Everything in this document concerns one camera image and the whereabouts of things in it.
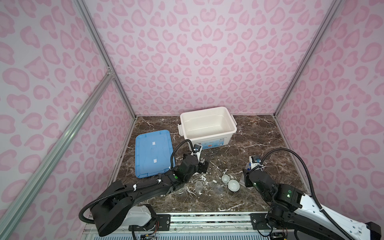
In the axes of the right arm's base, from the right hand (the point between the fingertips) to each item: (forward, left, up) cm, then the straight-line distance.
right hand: (245, 170), depth 76 cm
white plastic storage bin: (+38, +15, -13) cm, 42 cm away
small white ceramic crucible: (0, +8, -13) cm, 16 cm away
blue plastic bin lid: (+17, +55, -15) cm, 59 cm away
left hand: (+9, +22, 0) cm, 23 cm away
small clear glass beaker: (-6, +23, -7) cm, 25 cm away
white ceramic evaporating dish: (-3, +4, -14) cm, 15 cm away
